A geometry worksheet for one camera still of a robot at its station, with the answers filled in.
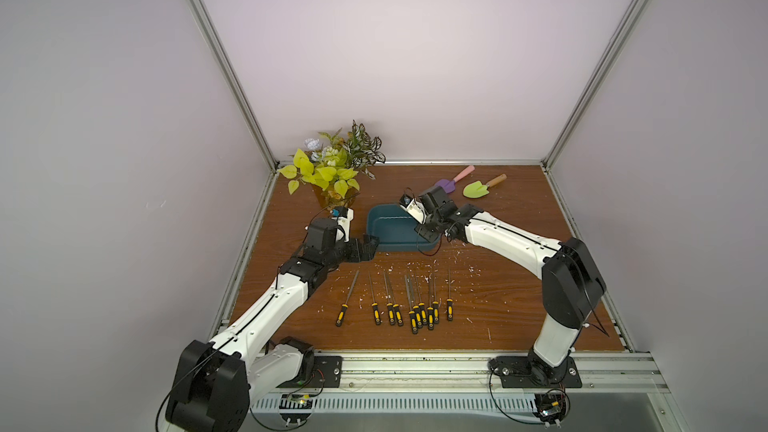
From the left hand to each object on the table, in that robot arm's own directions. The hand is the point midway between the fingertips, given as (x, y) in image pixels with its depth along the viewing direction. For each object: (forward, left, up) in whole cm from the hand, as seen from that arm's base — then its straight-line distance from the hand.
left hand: (370, 239), depth 82 cm
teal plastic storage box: (+15, -7, -16) cm, 23 cm away
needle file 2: (-13, -6, -14) cm, 20 cm away
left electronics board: (-36, +17, -17) cm, 43 cm away
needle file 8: (-13, -19, -14) cm, 27 cm away
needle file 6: (-14, -15, -14) cm, 25 cm away
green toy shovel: (+31, -38, -15) cm, 52 cm away
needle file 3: (-14, -8, -14) cm, 21 cm away
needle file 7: (-15, -17, -14) cm, 27 cm away
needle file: (-14, -1, -15) cm, 20 cm away
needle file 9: (-13, -23, -14) cm, 30 cm away
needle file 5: (-14, -13, -14) cm, 24 cm away
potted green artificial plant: (+25, +14, +4) cm, 28 cm away
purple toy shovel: (+33, -28, -15) cm, 45 cm away
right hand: (+10, -16, -1) cm, 19 cm away
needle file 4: (-16, -12, -13) cm, 24 cm away
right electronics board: (-37, -45, -16) cm, 60 cm away
